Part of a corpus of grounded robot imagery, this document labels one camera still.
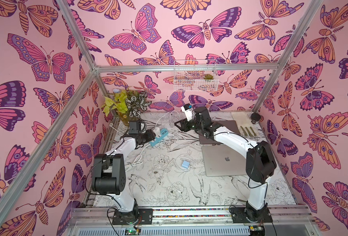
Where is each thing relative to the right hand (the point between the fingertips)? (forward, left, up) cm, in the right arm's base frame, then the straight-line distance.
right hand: (179, 120), depth 87 cm
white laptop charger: (+3, +15, -14) cm, 21 cm away
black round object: (+23, -60, -21) cm, 67 cm away
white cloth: (+22, -51, -22) cm, 60 cm away
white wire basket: (+35, -11, +4) cm, 37 cm away
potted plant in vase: (+10, +33, +3) cm, 34 cm away
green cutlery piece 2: (+8, -50, -21) cm, 55 cm away
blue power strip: (+6, +11, -19) cm, 23 cm away
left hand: (-1, +16, -12) cm, 20 cm away
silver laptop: (-15, -26, -20) cm, 36 cm away
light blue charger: (-18, -5, -20) cm, 28 cm away
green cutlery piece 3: (+8, -53, -21) cm, 58 cm away
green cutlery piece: (+9, -47, -21) cm, 52 cm away
